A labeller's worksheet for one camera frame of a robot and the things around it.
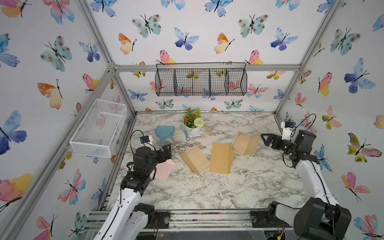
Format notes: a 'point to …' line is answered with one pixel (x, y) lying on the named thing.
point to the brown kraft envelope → (222, 157)
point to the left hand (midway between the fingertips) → (165, 146)
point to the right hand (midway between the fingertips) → (270, 135)
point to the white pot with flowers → (193, 122)
